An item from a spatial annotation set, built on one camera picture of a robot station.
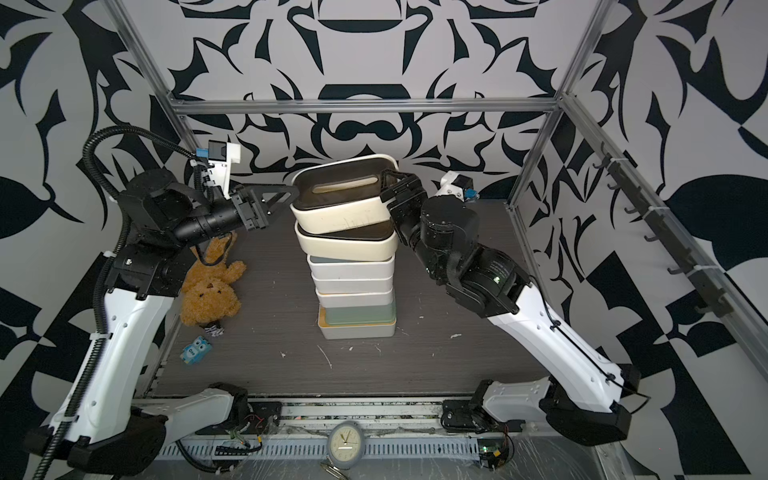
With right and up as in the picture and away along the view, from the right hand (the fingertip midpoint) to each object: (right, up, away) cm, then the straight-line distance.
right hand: (380, 180), depth 53 cm
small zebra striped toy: (-47, -36, +32) cm, 68 cm away
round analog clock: (-8, -56, +15) cm, 58 cm away
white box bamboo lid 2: (-6, -24, +16) cm, 29 cm away
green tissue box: (-5, -30, +27) cm, 41 cm away
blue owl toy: (-51, -42, +30) cm, 73 cm away
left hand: (-17, -1, +1) cm, 17 cm away
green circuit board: (+26, -61, +18) cm, 68 cm away
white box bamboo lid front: (-8, -36, +32) cm, 49 cm away
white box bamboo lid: (-6, -20, +10) cm, 23 cm away
